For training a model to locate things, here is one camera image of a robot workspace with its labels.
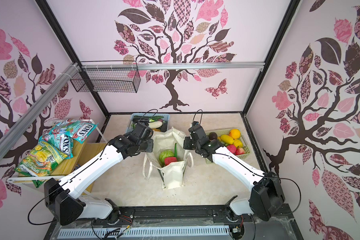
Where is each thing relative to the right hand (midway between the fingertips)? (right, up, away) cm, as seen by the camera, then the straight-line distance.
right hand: (185, 139), depth 82 cm
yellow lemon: (+34, -4, +14) cm, 37 cm away
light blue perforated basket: (-15, +12, +31) cm, 37 cm away
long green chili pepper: (-6, -9, +8) cm, 14 cm away
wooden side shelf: (-44, -4, -19) cm, 48 cm away
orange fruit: (+33, +2, +15) cm, 37 cm away
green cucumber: (-24, +14, +29) cm, 40 cm away
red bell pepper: (-10, -12, 0) cm, 16 cm away
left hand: (-20, -3, -2) cm, 20 cm away
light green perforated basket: (+24, +3, +20) cm, 31 cm away
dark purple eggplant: (-33, +12, +25) cm, 43 cm away
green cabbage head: (-13, -10, +6) cm, 17 cm away
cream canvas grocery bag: (-7, -18, -6) cm, 20 cm away
